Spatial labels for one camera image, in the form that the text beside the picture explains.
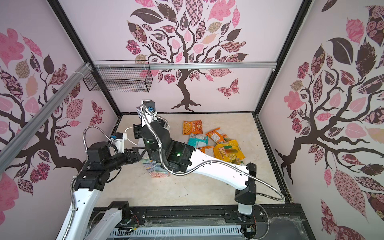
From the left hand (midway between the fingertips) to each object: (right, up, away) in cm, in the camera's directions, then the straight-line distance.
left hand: (143, 151), depth 71 cm
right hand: (+7, +18, -17) cm, 26 cm away
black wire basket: (-15, +46, +24) cm, 54 cm away
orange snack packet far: (+25, +12, +38) cm, 47 cm away
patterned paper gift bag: (+4, -11, +8) cm, 14 cm away
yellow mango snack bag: (+48, -4, +21) cm, 52 cm away
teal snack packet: (+27, +3, +29) cm, 40 cm away
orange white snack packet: (+41, +5, +29) cm, 51 cm away
